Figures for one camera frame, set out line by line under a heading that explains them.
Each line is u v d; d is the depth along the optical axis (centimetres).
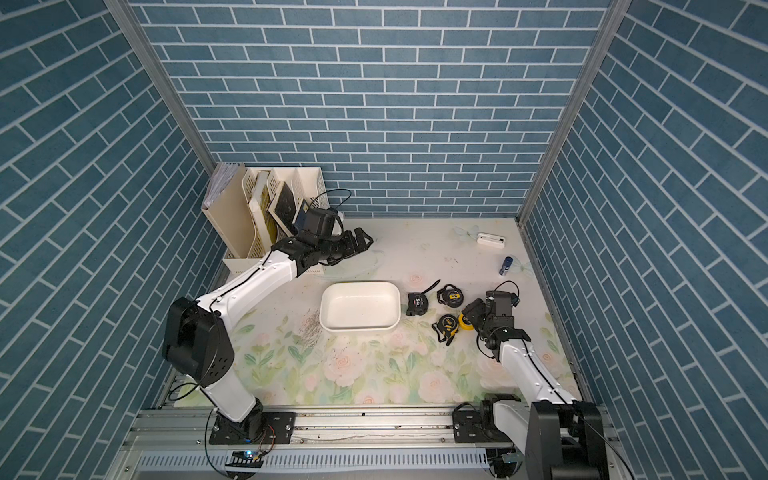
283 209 101
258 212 89
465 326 90
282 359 85
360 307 96
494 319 68
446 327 89
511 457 71
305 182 105
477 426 74
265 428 72
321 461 77
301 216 97
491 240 112
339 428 75
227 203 89
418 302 94
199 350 44
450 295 96
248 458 72
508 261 97
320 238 67
